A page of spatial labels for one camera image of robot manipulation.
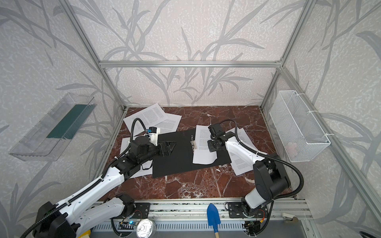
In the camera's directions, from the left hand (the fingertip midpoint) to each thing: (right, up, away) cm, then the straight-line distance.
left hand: (173, 139), depth 77 cm
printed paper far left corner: (-25, +12, +39) cm, 48 cm away
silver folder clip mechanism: (+10, -6, +19) cm, 22 cm away
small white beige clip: (+56, -37, -7) cm, 67 cm away
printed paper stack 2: (+39, -18, +12) cm, 44 cm away
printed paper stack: (+16, -13, +18) cm, 27 cm away
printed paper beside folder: (-8, +6, +31) cm, 33 cm away
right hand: (+23, -3, +14) cm, 27 cm away
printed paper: (-37, -7, +22) cm, 43 cm away
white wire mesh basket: (+57, +3, -16) cm, 59 cm away
